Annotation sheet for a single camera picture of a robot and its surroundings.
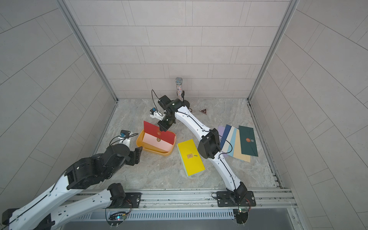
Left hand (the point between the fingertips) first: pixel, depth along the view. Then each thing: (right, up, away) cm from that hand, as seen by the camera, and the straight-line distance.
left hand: (140, 147), depth 68 cm
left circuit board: (-10, -32, -3) cm, 34 cm away
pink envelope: (+3, -3, +21) cm, 21 cm away
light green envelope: (+19, -12, +16) cm, 28 cm away
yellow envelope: (+24, -11, +18) cm, 32 cm away
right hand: (+7, +7, +18) cm, 20 cm away
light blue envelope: (+50, -5, +21) cm, 54 cm away
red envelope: (+2, +5, +16) cm, 17 cm away
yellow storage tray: (+1, -6, +17) cm, 18 cm away
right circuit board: (+49, -35, +1) cm, 60 cm away
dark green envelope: (+61, -2, +24) cm, 66 cm away
